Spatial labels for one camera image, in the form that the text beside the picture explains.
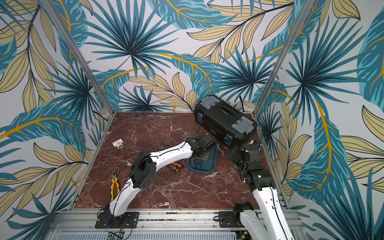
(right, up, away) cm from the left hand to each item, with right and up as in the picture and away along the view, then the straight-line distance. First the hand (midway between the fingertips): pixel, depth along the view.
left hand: (203, 156), depth 90 cm
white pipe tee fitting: (-55, +7, +7) cm, 56 cm away
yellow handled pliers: (-51, -13, -5) cm, 53 cm away
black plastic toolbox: (+15, +21, +3) cm, 25 cm away
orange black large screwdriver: (-16, -6, -2) cm, 17 cm away
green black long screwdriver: (-2, -4, 0) cm, 5 cm away
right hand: (+17, +4, -15) cm, 23 cm away
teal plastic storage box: (+2, -6, 0) cm, 7 cm away
